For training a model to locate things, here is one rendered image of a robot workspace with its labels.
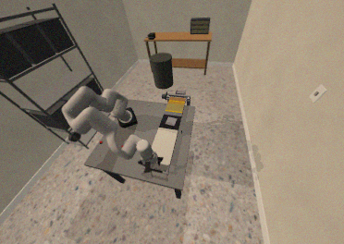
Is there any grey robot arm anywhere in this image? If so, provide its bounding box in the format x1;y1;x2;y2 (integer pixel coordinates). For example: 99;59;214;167
62;86;156;161

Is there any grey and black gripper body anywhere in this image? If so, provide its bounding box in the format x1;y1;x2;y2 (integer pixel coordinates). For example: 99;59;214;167
141;154;158;165

